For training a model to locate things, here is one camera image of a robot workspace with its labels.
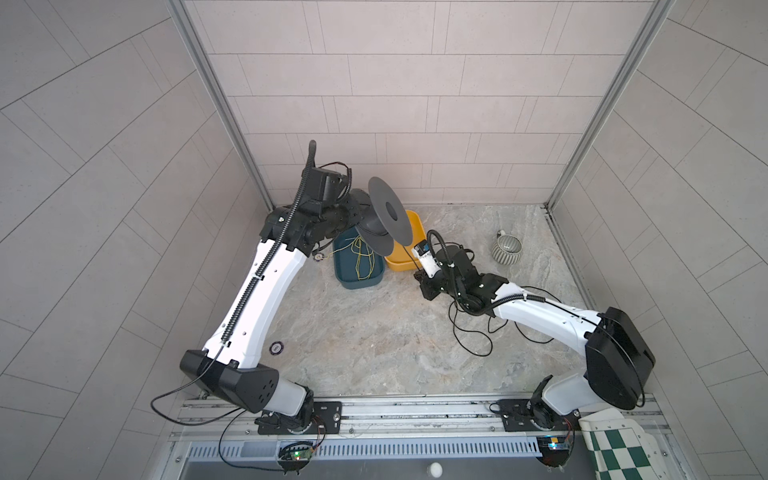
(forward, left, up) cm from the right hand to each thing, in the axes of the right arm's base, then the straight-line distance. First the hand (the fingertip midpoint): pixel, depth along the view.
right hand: (413, 276), depth 82 cm
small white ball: (-42, -1, -6) cm, 42 cm away
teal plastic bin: (+14, +22, -11) cm, 28 cm away
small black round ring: (-12, +39, -12) cm, 43 cm away
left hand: (+7, +11, +22) cm, 26 cm away
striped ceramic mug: (+16, -35, -11) cm, 40 cm away
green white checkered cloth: (-40, -43, -14) cm, 61 cm away
